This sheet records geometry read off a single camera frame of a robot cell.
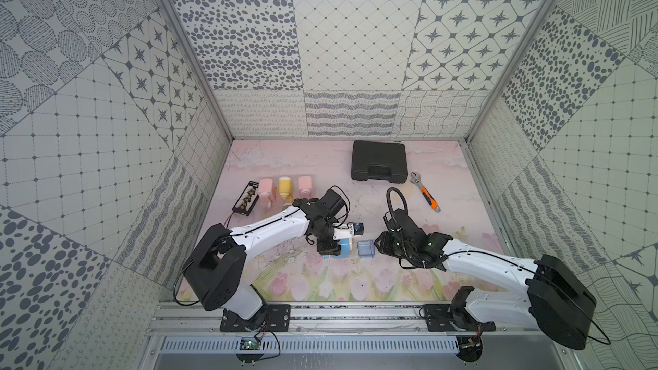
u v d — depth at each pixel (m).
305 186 0.97
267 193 0.95
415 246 0.64
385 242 0.75
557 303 0.41
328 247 0.73
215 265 0.43
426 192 1.02
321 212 0.61
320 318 0.76
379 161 1.07
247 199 0.98
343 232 0.74
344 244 0.79
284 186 0.96
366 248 0.88
